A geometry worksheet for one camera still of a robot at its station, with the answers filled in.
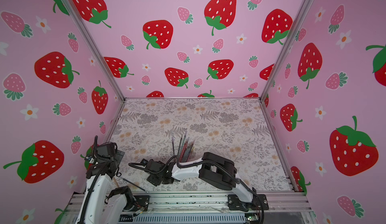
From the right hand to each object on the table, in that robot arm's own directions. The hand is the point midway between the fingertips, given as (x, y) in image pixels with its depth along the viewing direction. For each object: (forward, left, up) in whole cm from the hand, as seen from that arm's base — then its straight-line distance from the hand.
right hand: (150, 178), depth 82 cm
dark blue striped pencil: (-4, +7, 0) cm, 8 cm away
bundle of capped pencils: (+19, -17, 0) cm, 25 cm away
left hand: (+6, +19, +8) cm, 21 cm away
